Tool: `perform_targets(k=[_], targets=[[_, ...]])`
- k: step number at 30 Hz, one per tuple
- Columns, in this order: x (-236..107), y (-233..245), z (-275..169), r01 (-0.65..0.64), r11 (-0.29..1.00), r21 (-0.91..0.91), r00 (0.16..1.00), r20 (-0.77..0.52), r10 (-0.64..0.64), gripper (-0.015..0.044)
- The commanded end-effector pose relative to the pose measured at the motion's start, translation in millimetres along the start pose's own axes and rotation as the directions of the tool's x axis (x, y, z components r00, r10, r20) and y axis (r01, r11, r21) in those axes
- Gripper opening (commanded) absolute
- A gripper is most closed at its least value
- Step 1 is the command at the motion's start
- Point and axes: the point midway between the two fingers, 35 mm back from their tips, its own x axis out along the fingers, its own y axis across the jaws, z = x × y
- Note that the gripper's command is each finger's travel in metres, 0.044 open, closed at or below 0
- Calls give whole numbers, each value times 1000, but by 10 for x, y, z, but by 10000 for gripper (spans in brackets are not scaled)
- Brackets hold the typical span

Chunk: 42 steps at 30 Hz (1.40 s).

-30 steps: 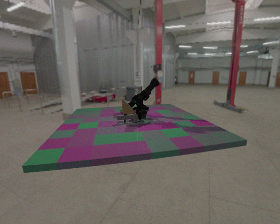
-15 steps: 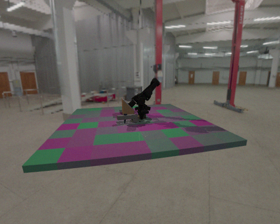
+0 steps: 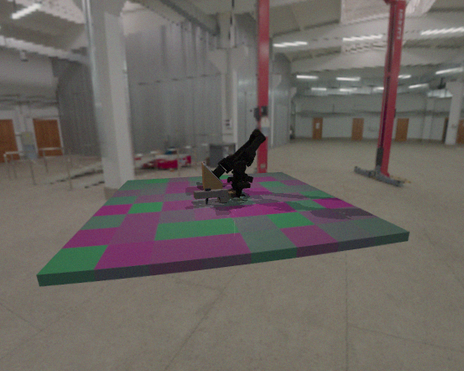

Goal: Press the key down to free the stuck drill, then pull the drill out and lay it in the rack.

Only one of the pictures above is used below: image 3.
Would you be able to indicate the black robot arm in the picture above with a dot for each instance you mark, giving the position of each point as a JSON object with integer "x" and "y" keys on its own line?
{"x": 241, "y": 158}

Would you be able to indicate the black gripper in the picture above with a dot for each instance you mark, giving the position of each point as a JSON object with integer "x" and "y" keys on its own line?
{"x": 238, "y": 182}

